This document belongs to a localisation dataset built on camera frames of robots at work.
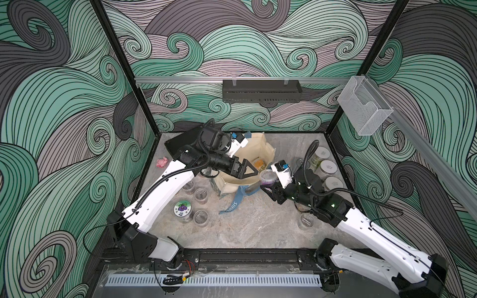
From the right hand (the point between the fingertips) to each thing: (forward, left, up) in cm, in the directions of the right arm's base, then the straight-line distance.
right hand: (265, 184), depth 71 cm
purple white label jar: (0, 0, +5) cm, 5 cm away
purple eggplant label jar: (-5, +35, -15) cm, 38 cm away
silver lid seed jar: (+8, -35, -14) cm, 38 cm away
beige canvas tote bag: (+28, -2, -15) cm, 31 cm away
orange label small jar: (+22, -1, -17) cm, 28 cm away
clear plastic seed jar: (+3, +28, -17) cm, 33 cm away
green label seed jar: (+26, -35, -15) cm, 46 cm away
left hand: (+2, +6, +9) cm, 11 cm away
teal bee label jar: (-7, +27, -17) cm, 33 cm away
